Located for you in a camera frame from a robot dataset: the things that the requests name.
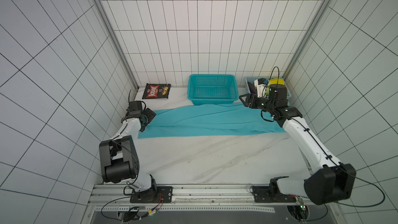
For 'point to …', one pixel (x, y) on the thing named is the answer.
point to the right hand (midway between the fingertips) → (237, 96)
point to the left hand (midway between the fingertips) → (150, 119)
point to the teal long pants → (209, 119)
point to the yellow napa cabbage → (274, 81)
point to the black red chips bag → (154, 90)
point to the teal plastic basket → (212, 89)
